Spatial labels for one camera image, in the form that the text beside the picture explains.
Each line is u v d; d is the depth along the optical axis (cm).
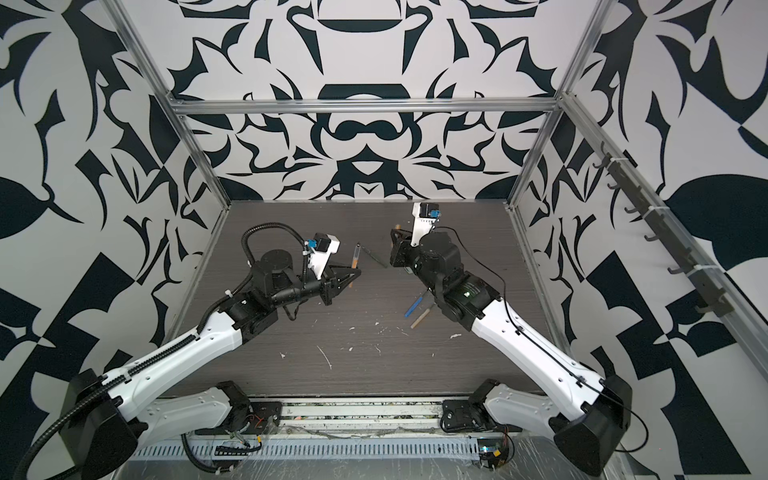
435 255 50
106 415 38
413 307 92
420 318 90
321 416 76
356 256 67
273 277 55
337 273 63
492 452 71
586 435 37
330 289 62
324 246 61
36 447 35
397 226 69
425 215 59
